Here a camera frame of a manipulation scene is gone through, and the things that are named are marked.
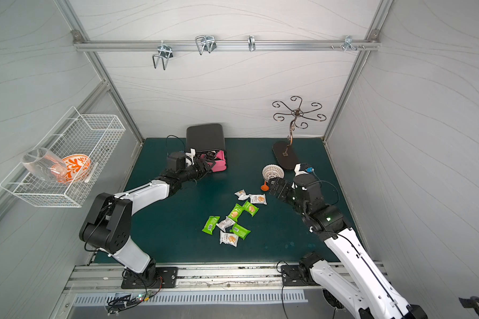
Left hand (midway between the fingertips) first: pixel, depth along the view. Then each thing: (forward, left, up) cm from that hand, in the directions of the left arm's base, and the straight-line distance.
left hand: (213, 165), depth 89 cm
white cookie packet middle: (-22, -6, -14) cm, 26 cm away
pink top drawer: (+8, -2, -2) cm, 8 cm away
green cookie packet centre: (-16, -10, -14) cm, 24 cm away
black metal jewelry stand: (+19, -37, -14) cm, 44 cm away
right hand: (-15, -27, +9) cm, 32 cm away
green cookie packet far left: (-22, 0, -13) cm, 26 cm away
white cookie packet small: (-7, -13, -14) cm, 20 cm away
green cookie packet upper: (-14, -17, -15) cm, 26 cm away
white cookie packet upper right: (-9, -21, -14) cm, 27 cm away
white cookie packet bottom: (-28, -8, -14) cm, 32 cm away
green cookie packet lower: (-24, -13, -15) cm, 31 cm away
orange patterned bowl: (-15, +43, +18) cm, 49 cm away
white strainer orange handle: (+7, -28, -14) cm, 32 cm away
